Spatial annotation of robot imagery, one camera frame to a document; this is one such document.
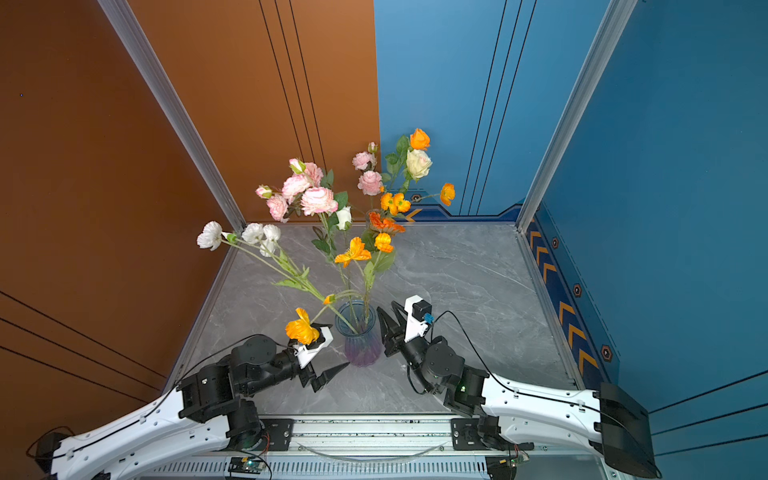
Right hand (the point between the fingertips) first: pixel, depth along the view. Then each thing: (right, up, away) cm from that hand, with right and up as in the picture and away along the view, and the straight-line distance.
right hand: (381, 308), depth 67 cm
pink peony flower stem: (-4, +33, +19) cm, 39 cm away
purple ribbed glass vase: (-7, -5, +8) cm, 12 cm away
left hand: (-10, -8, 0) cm, 12 cm away
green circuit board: (-33, -38, +4) cm, 50 cm away
